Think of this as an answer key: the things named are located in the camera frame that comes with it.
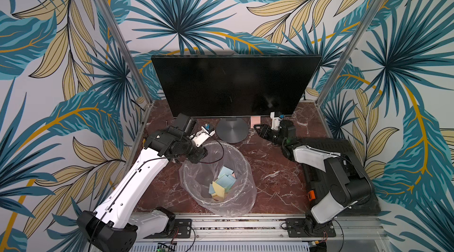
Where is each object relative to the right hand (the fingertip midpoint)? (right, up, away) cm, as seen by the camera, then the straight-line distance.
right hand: (256, 126), depth 90 cm
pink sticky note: (0, +3, +3) cm, 4 cm away
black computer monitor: (-11, +22, +10) cm, 27 cm away
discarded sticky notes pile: (-16, -23, -18) cm, 34 cm away
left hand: (-26, -10, -19) cm, 33 cm away
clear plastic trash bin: (-27, -20, -21) cm, 40 cm away
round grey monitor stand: (-12, -3, +14) cm, 18 cm away
